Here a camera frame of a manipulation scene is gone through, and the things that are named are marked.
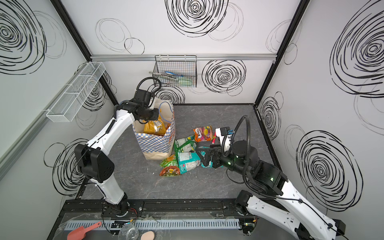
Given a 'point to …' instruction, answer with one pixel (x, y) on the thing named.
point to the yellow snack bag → (156, 127)
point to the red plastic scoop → (80, 233)
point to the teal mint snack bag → (210, 165)
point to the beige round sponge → (148, 235)
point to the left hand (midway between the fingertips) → (157, 114)
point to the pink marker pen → (213, 141)
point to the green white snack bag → (184, 145)
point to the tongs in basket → (166, 74)
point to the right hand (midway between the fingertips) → (201, 149)
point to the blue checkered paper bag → (156, 138)
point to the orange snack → (203, 133)
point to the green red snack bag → (171, 166)
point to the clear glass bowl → (128, 232)
